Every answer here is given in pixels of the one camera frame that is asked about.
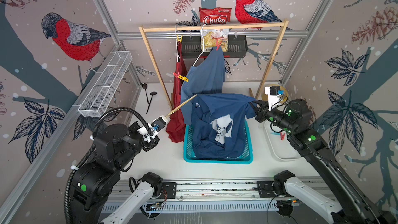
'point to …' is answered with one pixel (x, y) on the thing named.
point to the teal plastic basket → (246, 156)
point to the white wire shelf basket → (108, 77)
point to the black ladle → (144, 86)
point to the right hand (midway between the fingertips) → (249, 99)
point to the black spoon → (152, 93)
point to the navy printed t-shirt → (218, 123)
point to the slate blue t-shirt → (208, 76)
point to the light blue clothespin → (274, 133)
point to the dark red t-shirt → (175, 126)
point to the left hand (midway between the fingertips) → (157, 115)
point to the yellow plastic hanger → (178, 108)
